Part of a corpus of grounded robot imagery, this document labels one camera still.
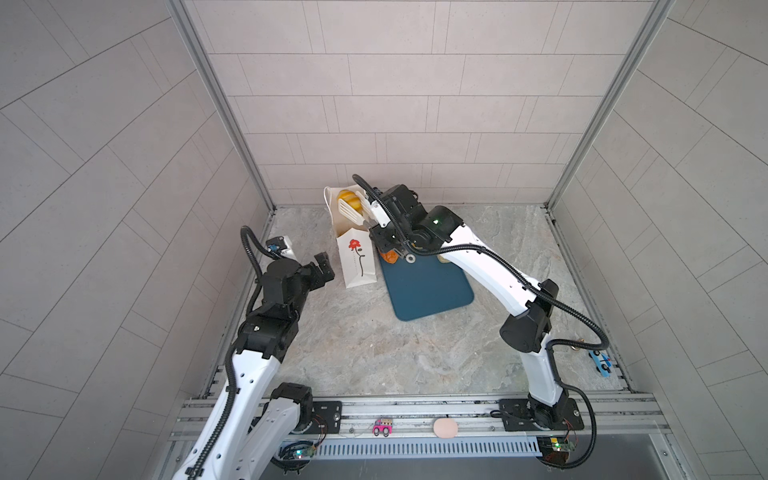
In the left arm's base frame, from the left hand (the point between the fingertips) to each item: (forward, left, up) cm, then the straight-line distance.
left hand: (319, 254), depth 73 cm
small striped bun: (+11, -8, +8) cm, 16 cm away
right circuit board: (-37, -56, -24) cm, 71 cm away
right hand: (+6, -13, 0) cm, 14 cm away
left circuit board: (-38, +3, -23) cm, 44 cm away
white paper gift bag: (+7, -8, -5) cm, 12 cm away
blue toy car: (-19, -74, -23) cm, 80 cm away
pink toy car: (-34, -16, -21) cm, 43 cm away
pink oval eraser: (-34, -31, -21) cm, 51 cm away
